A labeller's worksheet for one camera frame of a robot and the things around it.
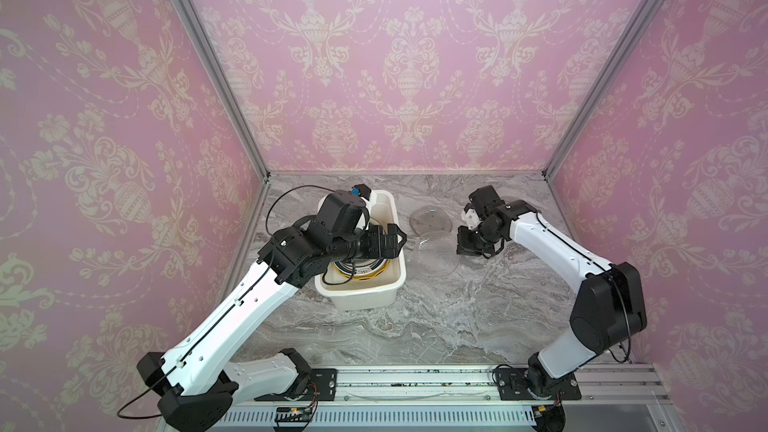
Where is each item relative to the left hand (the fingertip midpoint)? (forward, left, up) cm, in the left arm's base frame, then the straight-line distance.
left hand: (393, 241), depth 65 cm
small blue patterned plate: (+8, +9, -26) cm, 29 cm away
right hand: (+10, -19, -20) cm, 29 cm away
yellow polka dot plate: (+5, +8, -28) cm, 30 cm away
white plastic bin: (-6, +7, -15) cm, 18 cm away
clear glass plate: (+30, -13, -32) cm, 46 cm away
